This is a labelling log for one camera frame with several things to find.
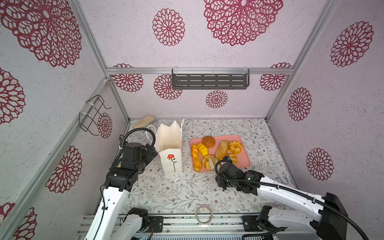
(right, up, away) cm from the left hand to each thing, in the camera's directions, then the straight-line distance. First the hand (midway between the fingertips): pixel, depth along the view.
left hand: (149, 155), depth 74 cm
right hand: (+34, -12, +5) cm, 37 cm away
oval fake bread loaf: (+41, 0, +24) cm, 47 cm away
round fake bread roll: (+48, -5, +20) cm, 52 cm away
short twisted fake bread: (+28, 0, +25) cm, 38 cm away
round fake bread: (+30, -6, +16) cm, 35 cm away
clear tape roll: (+31, -31, +2) cm, 44 cm away
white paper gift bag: (+7, +6, +21) cm, 23 cm away
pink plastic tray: (+55, -7, +24) cm, 61 cm away
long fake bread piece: (+24, -7, +20) cm, 32 cm away
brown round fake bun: (+33, +5, +29) cm, 44 cm away
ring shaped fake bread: (+50, +1, +25) cm, 56 cm away
